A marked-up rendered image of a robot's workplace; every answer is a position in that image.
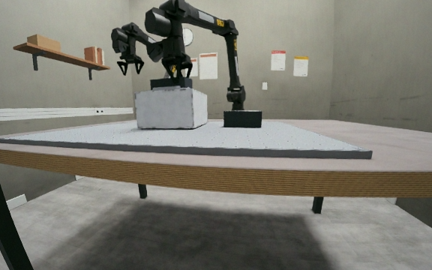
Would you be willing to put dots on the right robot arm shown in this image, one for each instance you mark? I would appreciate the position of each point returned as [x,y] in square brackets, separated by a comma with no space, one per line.
[123,40]

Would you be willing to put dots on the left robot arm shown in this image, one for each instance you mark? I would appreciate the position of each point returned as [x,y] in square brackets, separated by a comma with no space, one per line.
[158,22]

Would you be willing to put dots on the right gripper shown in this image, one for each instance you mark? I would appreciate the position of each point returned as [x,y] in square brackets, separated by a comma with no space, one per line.
[129,60]

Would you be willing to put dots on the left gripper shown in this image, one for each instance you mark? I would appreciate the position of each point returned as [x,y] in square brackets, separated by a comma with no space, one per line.
[170,58]

